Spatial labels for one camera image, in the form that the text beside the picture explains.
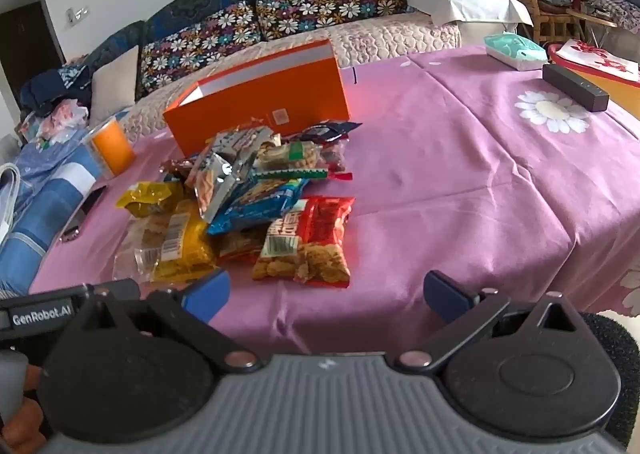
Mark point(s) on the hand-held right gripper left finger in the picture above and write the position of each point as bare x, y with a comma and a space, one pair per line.
207, 291

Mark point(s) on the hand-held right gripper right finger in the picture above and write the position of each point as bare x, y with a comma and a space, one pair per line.
445, 294

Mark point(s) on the yellow clear snack packet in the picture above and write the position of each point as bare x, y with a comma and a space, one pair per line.
180, 244

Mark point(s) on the brown cookie packet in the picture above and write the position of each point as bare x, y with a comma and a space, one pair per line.
240, 245

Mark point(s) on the silver packet orange snack print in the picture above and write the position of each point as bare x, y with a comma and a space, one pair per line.
215, 179

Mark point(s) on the yellow white snack packet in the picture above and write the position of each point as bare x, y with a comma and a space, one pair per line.
150, 194

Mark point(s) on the small brown packet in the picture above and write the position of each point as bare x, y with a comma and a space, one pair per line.
176, 166

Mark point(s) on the green red strip packet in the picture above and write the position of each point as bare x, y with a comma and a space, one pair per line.
295, 174

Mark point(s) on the peanut packet green label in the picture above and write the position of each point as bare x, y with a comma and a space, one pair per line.
290, 154

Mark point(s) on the dark red snack packet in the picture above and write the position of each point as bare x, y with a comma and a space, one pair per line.
334, 157

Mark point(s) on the dark blue snack packet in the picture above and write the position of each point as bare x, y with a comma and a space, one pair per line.
330, 130

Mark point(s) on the orange cardboard box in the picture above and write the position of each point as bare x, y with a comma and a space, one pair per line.
280, 94

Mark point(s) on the person's left hand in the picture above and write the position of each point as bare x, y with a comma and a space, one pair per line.
20, 424

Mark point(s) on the purple floral tablecloth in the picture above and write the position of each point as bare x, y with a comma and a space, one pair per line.
450, 184

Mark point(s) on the black smartphone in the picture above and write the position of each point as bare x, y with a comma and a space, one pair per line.
82, 214

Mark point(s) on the blue striped cloth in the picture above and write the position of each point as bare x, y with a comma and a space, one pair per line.
45, 194

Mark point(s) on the orange white cup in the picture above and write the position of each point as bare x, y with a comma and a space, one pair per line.
112, 147

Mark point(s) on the floral plastic bag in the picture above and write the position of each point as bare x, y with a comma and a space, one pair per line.
62, 117

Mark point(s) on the beige pillow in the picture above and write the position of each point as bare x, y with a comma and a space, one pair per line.
115, 84

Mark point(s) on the dark blue garment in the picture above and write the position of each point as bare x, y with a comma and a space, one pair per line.
55, 87

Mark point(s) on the black speaker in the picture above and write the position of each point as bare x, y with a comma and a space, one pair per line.
575, 87

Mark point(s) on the teal tissue pack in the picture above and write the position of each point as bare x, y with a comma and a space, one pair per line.
515, 52

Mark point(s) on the quilted sofa cover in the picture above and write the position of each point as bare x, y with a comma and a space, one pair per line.
390, 39

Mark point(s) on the dark door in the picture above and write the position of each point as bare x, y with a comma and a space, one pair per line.
25, 54

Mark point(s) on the red white bag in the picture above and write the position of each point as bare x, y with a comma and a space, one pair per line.
595, 59

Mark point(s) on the white cloth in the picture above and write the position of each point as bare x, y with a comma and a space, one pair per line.
465, 4

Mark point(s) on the rattan chair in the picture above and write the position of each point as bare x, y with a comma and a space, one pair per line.
550, 14

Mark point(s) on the purple floral cloth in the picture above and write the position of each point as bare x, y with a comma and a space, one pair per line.
617, 9

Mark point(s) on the wall switch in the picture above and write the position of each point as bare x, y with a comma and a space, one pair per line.
78, 15

